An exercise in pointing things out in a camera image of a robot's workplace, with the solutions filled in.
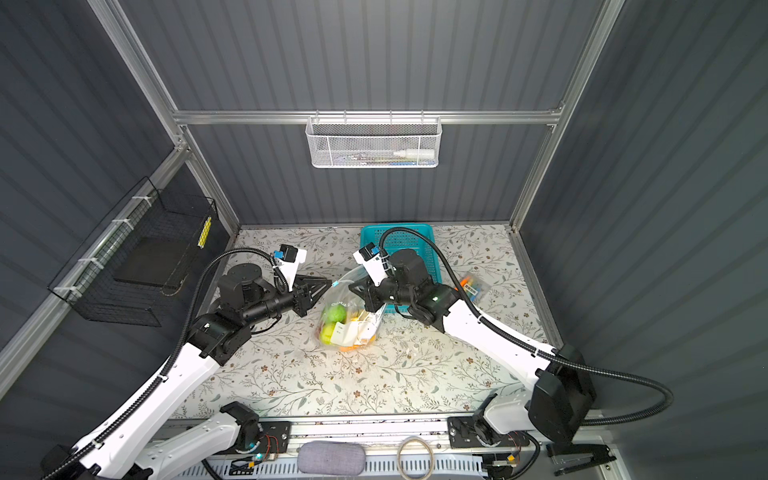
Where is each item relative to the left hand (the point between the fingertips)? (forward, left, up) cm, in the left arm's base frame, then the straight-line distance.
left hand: (330, 281), depth 69 cm
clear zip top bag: (-3, -2, -14) cm, 14 cm away
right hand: (+1, -5, -4) cm, 7 cm away
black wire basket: (-1, +50, +5) cm, 50 cm away
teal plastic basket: (+36, -9, -21) cm, 42 cm away
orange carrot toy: (-7, -4, -22) cm, 23 cm away
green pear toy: (-4, +3, -17) cm, 18 cm away
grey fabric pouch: (-31, +1, -26) cm, 41 cm away
